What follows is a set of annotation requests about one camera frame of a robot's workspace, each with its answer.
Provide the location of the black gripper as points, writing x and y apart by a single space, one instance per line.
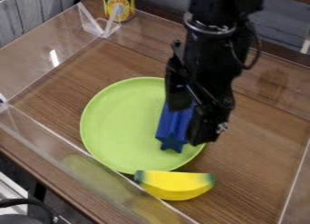
205 65

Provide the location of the yellow toy banana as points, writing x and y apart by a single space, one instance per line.
171 185

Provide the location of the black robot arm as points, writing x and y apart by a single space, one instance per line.
225 12

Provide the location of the green round plate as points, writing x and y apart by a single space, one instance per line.
118 126

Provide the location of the clear acrylic corner bracket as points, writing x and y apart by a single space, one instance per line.
102 27

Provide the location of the clear acrylic enclosure wall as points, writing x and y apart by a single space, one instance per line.
55 68

